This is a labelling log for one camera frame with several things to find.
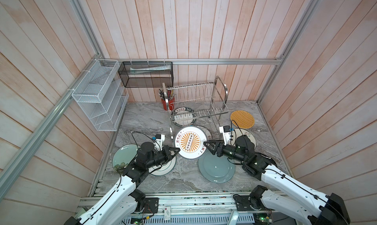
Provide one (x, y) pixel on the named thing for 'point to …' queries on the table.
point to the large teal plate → (215, 169)
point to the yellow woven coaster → (242, 119)
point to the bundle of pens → (170, 93)
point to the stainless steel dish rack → (197, 100)
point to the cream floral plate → (238, 131)
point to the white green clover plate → (166, 168)
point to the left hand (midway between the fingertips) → (180, 153)
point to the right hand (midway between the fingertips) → (206, 143)
